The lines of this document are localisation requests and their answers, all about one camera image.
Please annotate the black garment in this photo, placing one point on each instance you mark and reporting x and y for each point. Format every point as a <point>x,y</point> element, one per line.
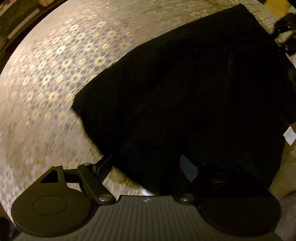
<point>217,91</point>

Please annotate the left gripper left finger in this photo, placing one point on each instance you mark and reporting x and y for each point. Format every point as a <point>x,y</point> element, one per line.
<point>92,177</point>

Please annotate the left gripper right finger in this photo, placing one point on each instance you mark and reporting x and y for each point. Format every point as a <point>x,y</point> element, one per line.
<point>188,169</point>

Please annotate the lace floral tablecloth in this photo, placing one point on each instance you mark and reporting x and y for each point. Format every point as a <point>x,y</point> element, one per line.
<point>56,59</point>

